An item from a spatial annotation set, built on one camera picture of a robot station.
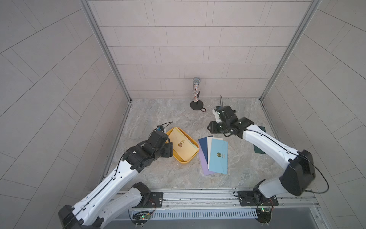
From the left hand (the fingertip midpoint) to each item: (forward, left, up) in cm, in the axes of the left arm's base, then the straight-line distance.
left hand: (171, 146), depth 74 cm
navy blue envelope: (+10, -19, -15) cm, 26 cm away
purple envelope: (-4, -19, -15) cm, 25 cm away
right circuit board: (-28, -46, -16) cm, 56 cm away
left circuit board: (-29, +13, -14) cm, 35 cm away
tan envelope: (+5, -6, -11) cm, 14 cm away
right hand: (+12, -20, 0) cm, 23 cm away
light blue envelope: (-3, -27, -14) cm, 30 cm away
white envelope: (+10, -23, -14) cm, 29 cm away
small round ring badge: (+37, -21, -14) cm, 45 cm away
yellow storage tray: (0, -1, -12) cm, 12 cm away
